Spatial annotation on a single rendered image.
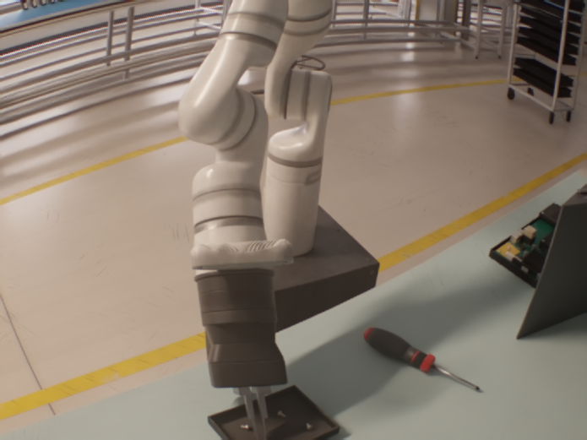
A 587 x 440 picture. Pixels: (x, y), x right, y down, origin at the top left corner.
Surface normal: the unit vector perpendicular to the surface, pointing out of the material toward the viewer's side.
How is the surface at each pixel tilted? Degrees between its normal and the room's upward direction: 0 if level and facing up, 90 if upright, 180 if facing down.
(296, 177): 90
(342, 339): 0
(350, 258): 0
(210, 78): 43
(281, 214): 90
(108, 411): 0
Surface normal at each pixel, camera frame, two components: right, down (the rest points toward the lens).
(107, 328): 0.09, -0.85
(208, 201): -0.44, -0.14
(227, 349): 0.23, -0.28
